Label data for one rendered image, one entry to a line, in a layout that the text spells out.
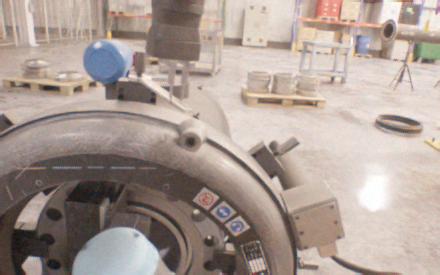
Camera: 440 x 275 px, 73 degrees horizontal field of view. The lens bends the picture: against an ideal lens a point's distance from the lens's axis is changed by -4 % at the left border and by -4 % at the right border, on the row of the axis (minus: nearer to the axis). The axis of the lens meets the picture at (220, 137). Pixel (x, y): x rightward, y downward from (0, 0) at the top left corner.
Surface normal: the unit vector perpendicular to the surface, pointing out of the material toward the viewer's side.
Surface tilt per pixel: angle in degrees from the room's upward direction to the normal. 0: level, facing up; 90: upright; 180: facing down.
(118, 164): 90
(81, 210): 90
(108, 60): 90
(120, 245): 19
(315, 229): 90
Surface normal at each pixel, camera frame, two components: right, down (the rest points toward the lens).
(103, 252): -0.19, -0.82
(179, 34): 0.54, 0.32
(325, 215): 0.04, 0.36
